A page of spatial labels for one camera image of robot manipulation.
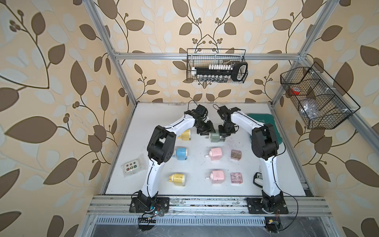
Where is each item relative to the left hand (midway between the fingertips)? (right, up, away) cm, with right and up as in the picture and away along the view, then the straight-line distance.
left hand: (212, 130), depth 93 cm
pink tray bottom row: (+13, -26, -11) cm, 31 cm away
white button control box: (-48, -21, -9) cm, 53 cm away
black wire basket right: (+53, +15, -21) cm, 59 cm away
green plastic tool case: (+39, +7, +11) cm, 41 cm away
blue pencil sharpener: (-19, -13, -7) cm, 24 cm away
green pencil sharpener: (+2, -4, 0) cm, 5 cm away
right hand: (+9, -4, +6) cm, 12 cm away
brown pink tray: (+15, -15, -2) cm, 21 cm away
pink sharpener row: (+1, -13, -8) cm, 16 cm away
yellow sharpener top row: (-17, -4, +2) cm, 17 cm away
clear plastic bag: (+45, +11, -23) cm, 52 cm away
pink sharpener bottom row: (+1, -23, -17) cm, 28 cm away
